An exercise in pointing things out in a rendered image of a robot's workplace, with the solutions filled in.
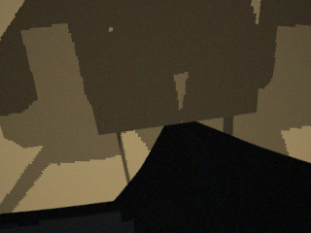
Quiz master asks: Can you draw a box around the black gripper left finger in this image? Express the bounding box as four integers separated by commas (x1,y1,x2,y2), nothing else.
0,123,214,233

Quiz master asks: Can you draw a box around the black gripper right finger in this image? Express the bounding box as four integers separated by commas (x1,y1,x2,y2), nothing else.
179,121,311,233

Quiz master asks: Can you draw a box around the tan puzzle board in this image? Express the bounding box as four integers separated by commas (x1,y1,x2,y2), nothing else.
0,0,311,214

